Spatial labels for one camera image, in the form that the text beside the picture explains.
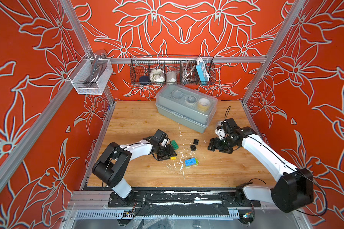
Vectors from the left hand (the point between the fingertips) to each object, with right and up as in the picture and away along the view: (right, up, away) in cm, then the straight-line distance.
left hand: (174, 155), depth 87 cm
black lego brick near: (+12, +4, +3) cm, 13 cm away
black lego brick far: (+14, +7, +7) cm, 17 cm away
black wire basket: (-5, +57, +13) cm, 59 cm away
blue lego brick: (+9, -2, -6) cm, 11 cm away
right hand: (+20, +6, -8) cm, 23 cm away
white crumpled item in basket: (-13, +52, +5) cm, 53 cm away
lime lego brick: (+13, -4, -4) cm, 15 cm away
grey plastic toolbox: (+9, +30, +3) cm, 32 cm away
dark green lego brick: (0, +5, +6) cm, 8 cm away
